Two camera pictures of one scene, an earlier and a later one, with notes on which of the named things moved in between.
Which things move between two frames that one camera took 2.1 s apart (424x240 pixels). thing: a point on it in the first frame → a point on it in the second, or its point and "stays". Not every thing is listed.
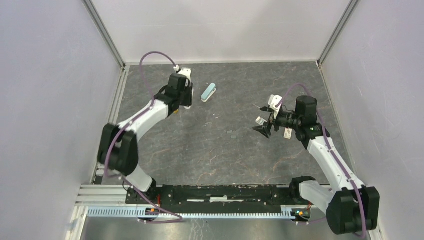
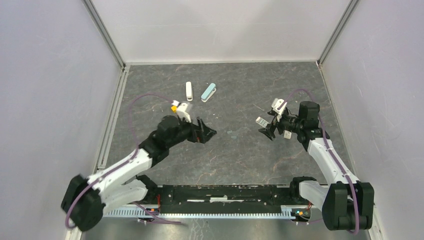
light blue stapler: (208, 92) stays
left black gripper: (188, 102) → (200, 133)
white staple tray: (260, 120) stays
